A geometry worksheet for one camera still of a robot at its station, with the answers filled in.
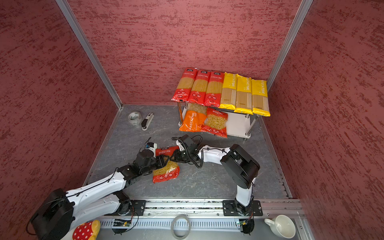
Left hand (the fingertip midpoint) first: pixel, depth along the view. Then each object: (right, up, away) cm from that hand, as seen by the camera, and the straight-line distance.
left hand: (167, 161), depth 84 cm
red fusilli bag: (+30, +22, +13) cm, 40 cm away
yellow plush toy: (-31, -25, -20) cm, 45 cm away
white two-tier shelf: (+47, +20, +18) cm, 55 cm away
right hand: (+2, -1, +1) cm, 3 cm away
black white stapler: (-19, +23, +22) cm, 37 cm away
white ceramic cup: (+57, -25, -17) cm, 65 cm away
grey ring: (+5, -27, -15) cm, 31 cm away
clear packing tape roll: (-31, +26, +29) cm, 50 cm away
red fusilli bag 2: (+3, -5, -3) cm, 6 cm away
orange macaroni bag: (+16, +26, +15) cm, 34 cm away
